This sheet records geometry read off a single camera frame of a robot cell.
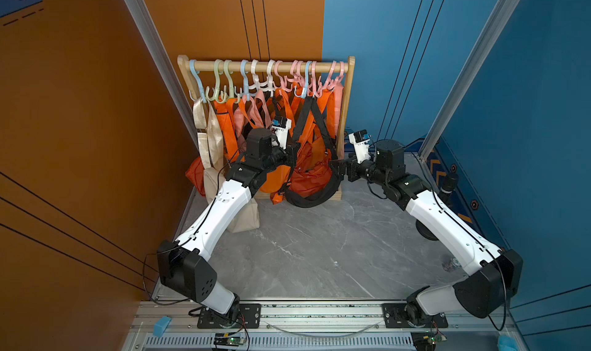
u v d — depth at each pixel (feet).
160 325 2.33
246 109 2.60
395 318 2.37
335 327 2.37
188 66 2.24
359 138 2.06
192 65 2.24
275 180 2.77
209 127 2.54
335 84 2.50
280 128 2.11
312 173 3.33
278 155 2.11
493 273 1.29
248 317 2.42
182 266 1.35
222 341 2.34
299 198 2.78
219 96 2.39
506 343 2.16
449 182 2.55
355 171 2.15
